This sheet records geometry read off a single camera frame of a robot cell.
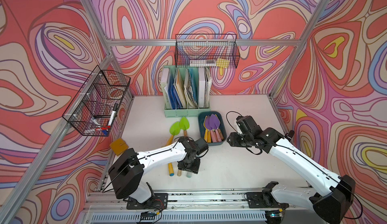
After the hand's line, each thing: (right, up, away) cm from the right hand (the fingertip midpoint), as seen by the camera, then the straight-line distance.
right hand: (232, 144), depth 77 cm
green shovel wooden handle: (-27, +7, +25) cm, 37 cm away
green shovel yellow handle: (-33, +4, +24) cm, 41 cm away
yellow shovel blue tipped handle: (-32, -15, +3) cm, 36 cm away
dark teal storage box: (-2, +6, +22) cm, 22 cm away
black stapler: (+39, +2, +15) cm, 42 cm away
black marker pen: (-58, +15, -8) cm, 60 cm away
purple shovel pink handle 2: (-6, +8, +24) cm, 26 cm away
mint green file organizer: (-25, +30, +19) cm, 43 cm away
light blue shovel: (-23, -17, +3) cm, 28 cm away
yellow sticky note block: (-66, -5, +15) cm, 68 cm away
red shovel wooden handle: (-28, -16, +3) cm, 32 cm away
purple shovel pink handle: (-8, +9, +24) cm, 27 cm away
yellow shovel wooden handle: (-3, +2, +19) cm, 19 cm away
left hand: (-20, -15, +1) cm, 25 cm away
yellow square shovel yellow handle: (-12, +1, +19) cm, 22 cm away
